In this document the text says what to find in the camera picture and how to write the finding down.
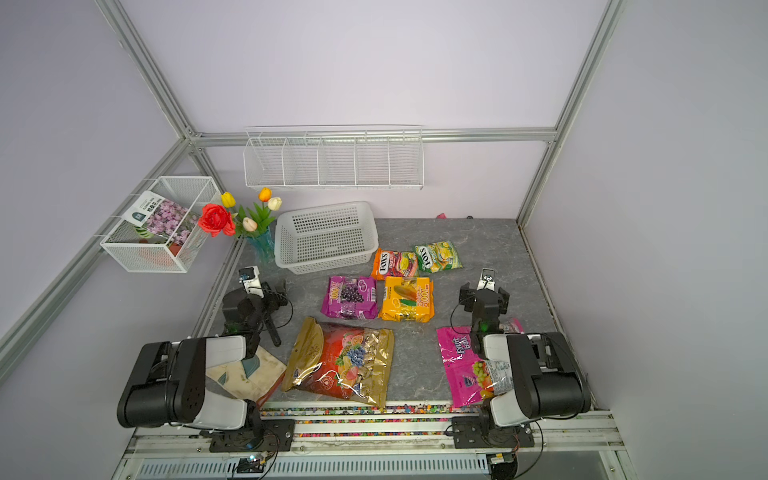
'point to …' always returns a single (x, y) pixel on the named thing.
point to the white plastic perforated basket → (325, 238)
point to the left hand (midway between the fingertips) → (271, 281)
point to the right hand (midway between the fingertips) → (483, 283)
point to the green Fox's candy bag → (438, 256)
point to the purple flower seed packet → (158, 217)
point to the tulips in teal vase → (254, 223)
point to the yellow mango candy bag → (408, 298)
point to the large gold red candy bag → (339, 360)
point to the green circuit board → (245, 465)
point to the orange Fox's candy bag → (393, 264)
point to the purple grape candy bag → (352, 297)
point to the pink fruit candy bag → (469, 376)
